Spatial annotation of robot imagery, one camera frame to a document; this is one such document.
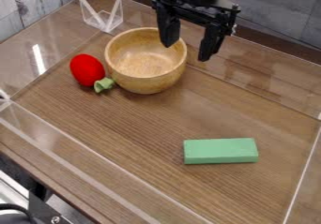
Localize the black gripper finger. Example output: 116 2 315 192
198 23 224 62
156 7 180 48

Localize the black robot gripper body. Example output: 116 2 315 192
152 0 240 36

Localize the light wooden bowl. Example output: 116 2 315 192
104 27 187 95

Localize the red felt strawberry toy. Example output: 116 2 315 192
69 53 115 93

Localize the green rectangular block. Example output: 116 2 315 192
183 138 258 165

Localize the clear acrylic corner bracket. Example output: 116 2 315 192
79 0 123 33

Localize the clear acrylic tray enclosure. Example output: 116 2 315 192
0 3 321 224

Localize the black metal mount bracket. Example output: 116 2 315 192
28 193 71 224

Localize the black cable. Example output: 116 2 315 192
0 202 36 224

